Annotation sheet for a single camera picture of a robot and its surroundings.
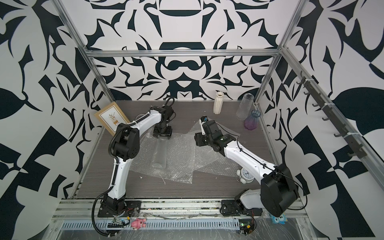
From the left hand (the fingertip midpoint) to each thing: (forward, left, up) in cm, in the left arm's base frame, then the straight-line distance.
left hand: (163, 134), depth 99 cm
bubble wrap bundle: (-19, -11, -2) cm, 22 cm away
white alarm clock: (-29, -45, +2) cm, 54 cm away
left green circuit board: (-47, +19, -5) cm, 51 cm away
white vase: (+18, -38, +10) cm, 43 cm away
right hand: (-9, -22, +13) cm, 27 cm away
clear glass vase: (+15, -56, +5) cm, 58 cm away
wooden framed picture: (+9, +33, +9) cm, 35 cm away
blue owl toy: (-49, -58, 0) cm, 76 cm away
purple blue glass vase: (+4, -58, +6) cm, 58 cm away
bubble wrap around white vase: (-15, -25, -1) cm, 30 cm away
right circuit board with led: (-50, -42, -3) cm, 66 cm away
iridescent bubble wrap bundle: (-22, -35, -1) cm, 41 cm away
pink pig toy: (-47, +8, +1) cm, 48 cm away
